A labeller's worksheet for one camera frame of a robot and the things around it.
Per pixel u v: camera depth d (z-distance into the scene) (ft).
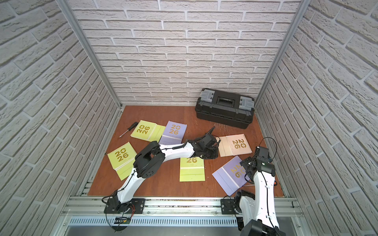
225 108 3.17
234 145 3.12
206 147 2.45
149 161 1.78
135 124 3.48
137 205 2.44
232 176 2.73
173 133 3.31
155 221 2.54
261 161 1.83
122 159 2.93
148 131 3.36
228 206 2.43
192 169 2.85
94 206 2.46
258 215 1.35
